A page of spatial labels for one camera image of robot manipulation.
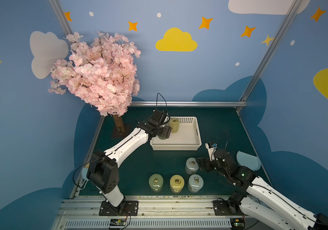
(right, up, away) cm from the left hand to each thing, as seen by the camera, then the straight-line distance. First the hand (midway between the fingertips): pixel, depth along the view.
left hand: (163, 126), depth 86 cm
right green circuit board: (+39, -50, -13) cm, 65 cm away
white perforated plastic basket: (+17, -9, +17) cm, 26 cm away
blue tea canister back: (+17, -23, -4) cm, 28 cm away
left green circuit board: (-23, -49, -14) cm, 56 cm away
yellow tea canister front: (+7, -30, -12) cm, 33 cm away
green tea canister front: (-4, -29, -11) cm, 32 cm away
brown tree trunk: (-31, +2, +12) cm, 33 cm away
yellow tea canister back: (+7, +2, +15) cm, 17 cm away
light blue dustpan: (+57, -23, +6) cm, 61 cm away
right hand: (+24, -16, -7) cm, 29 cm away
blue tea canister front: (+17, -30, -11) cm, 36 cm away
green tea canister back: (-1, -7, +2) cm, 8 cm away
